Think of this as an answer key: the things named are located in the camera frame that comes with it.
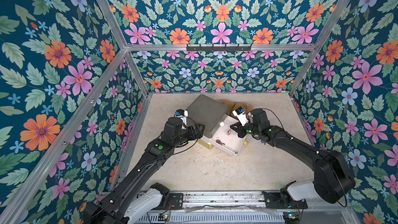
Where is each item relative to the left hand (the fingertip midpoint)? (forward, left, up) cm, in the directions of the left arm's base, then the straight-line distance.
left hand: (200, 127), depth 74 cm
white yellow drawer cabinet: (-1, -2, -17) cm, 17 cm away
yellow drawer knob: (-4, -24, -14) cm, 28 cm away
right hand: (+5, -17, -7) cm, 19 cm away
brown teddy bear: (+23, -22, -14) cm, 35 cm away
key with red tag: (+2, -15, -10) cm, 19 cm away
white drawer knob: (+4, -11, -5) cm, 13 cm away
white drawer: (0, -15, -14) cm, 21 cm away
